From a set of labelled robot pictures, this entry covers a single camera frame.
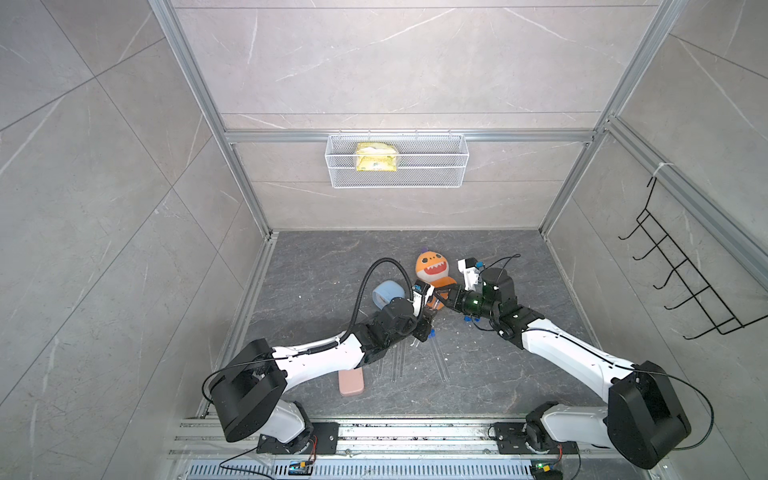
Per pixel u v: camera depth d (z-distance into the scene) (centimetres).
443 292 80
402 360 86
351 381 81
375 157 86
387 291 90
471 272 75
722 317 59
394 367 85
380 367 85
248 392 42
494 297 63
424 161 101
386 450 73
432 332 93
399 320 60
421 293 69
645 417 41
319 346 52
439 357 88
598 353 48
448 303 74
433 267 98
